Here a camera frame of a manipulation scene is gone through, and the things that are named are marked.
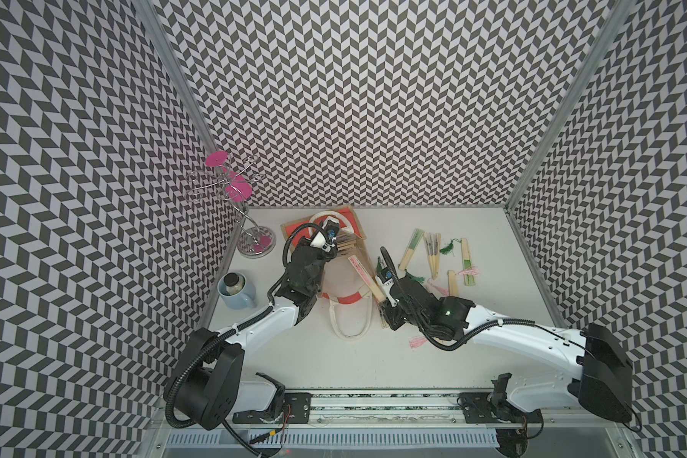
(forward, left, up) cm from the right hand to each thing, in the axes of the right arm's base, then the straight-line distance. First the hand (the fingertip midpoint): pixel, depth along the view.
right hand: (387, 306), depth 79 cm
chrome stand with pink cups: (+32, +45, +20) cm, 59 cm away
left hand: (+19, +19, +14) cm, 30 cm away
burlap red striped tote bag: (+14, +11, -8) cm, 20 cm away
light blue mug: (+6, +45, -2) cm, 45 cm away
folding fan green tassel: (+15, -30, -11) cm, 35 cm away
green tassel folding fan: (+25, -10, -10) cm, 29 cm away
